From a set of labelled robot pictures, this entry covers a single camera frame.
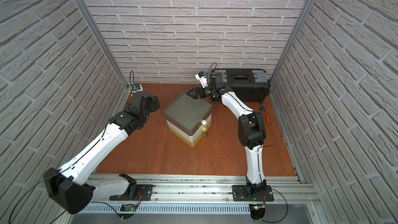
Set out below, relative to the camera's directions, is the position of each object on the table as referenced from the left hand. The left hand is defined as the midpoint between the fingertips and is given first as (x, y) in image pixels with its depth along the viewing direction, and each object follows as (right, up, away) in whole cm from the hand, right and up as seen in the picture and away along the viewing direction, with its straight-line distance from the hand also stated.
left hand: (150, 97), depth 76 cm
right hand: (+22, +4, +15) cm, 27 cm away
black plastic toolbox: (+58, +8, +21) cm, 62 cm away
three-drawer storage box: (+19, -11, +4) cm, 22 cm away
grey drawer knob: (+28, -22, +14) cm, 38 cm away
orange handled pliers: (+69, -6, +30) cm, 76 cm away
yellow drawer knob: (+27, -17, +8) cm, 33 cm away
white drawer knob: (+27, -13, +3) cm, 30 cm away
